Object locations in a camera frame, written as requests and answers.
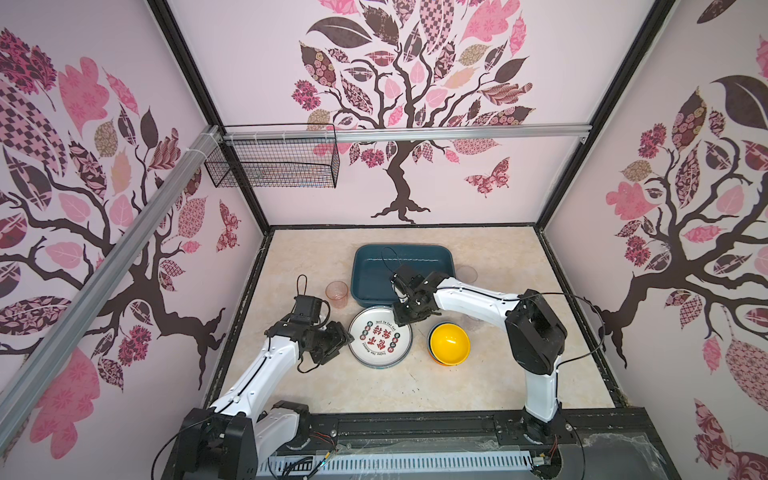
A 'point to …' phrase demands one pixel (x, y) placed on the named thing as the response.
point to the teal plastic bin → (372, 266)
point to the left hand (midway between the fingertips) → (348, 348)
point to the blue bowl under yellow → (430, 345)
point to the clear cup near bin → (466, 274)
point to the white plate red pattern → (380, 342)
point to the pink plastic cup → (337, 293)
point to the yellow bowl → (450, 344)
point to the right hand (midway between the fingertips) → (398, 315)
